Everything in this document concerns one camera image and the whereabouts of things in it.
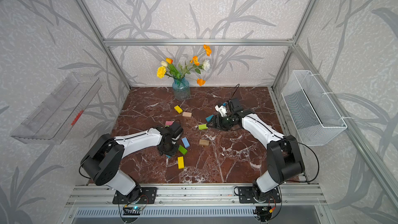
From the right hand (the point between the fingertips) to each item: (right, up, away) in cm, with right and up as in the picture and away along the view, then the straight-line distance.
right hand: (210, 125), depth 84 cm
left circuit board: (-36, -38, -12) cm, 53 cm away
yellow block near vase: (-22, +8, +24) cm, 34 cm away
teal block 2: (-23, -16, -1) cm, 28 cm away
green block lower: (-16, -15, +3) cm, 22 cm away
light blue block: (-15, -11, +7) cm, 20 cm away
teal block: (-1, +2, +19) cm, 19 cm away
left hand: (-21, -16, +4) cm, 27 cm away
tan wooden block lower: (-4, -11, +7) cm, 14 cm away
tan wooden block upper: (-16, +4, +22) cm, 27 cm away
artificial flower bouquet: (-22, +33, +18) cm, 43 cm away
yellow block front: (-16, -21, -1) cm, 26 cm away
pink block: (-28, -1, +18) cm, 33 cm away
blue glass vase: (-20, +21, +21) cm, 36 cm away
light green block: (-5, -3, +15) cm, 16 cm away
